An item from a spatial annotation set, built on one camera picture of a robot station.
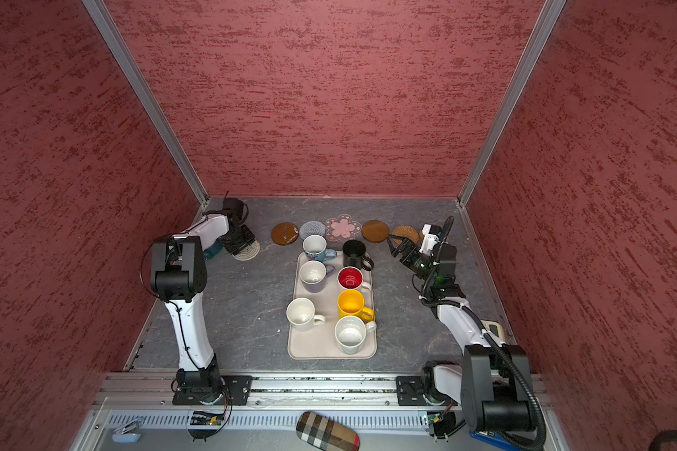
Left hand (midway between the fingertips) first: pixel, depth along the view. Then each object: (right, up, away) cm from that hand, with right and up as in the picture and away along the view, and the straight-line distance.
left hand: (247, 248), depth 103 cm
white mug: (+23, -19, -17) cm, 34 cm away
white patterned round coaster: (0, -2, 0) cm, 2 cm away
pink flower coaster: (+36, +7, +8) cm, 38 cm away
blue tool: (+73, -42, -37) cm, 92 cm away
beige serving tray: (+29, -26, -21) cm, 44 cm away
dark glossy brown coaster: (+12, +6, +6) cm, 15 cm away
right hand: (+51, +3, -19) cm, 54 cm away
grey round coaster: (+23, +8, +7) cm, 26 cm away
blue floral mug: (+26, +1, -6) cm, 27 cm away
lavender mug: (+26, -8, -9) cm, 28 cm away
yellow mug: (+39, -16, -14) cm, 44 cm away
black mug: (+40, -2, -4) cm, 40 cm away
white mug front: (+39, -24, -20) cm, 50 cm away
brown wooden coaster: (+49, +6, +8) cm, 50 cm away
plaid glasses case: (+32, -41, -38) cm, 64 cm away
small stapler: (-16, -42, -36) cm, 58 cm away
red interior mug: (+39, -9, -10) cm, 41 cm away
